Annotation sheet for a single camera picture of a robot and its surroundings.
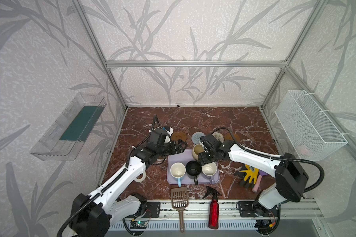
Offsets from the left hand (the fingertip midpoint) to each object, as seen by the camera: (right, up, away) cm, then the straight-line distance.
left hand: (184, 142), depth 77 cm
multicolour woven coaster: (+24, 0, +25) cm, 34 cm away
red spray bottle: (+14, -32, -5) cm, 35 cm away
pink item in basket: (+59, -3, -5) cm, 59 cm away
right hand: (+10, -8, +8) cm, 16 cm away
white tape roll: (-24, -22, +7) cm, 33 cm away
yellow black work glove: (+35, -19, +4) cm, 40 cm away
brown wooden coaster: (-5, +1, +25) cm, 26 cm away
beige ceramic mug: (+7, -5, +10) cm, 13 cm away
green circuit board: (-22, -39, -5) cm, 45 cm away
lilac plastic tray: (0, -11, +14) cm, 17 cm away
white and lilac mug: (+15, -18, +10) cm, 25 cm away
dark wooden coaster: (+30, 0, +25) cm, 39 cm away
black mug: (+5, -17, +9) cm, 20 cm away
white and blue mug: (-4, -17, +7) cm, 19 cm away
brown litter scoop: (-3, -29, +2) cm, 29 cm away
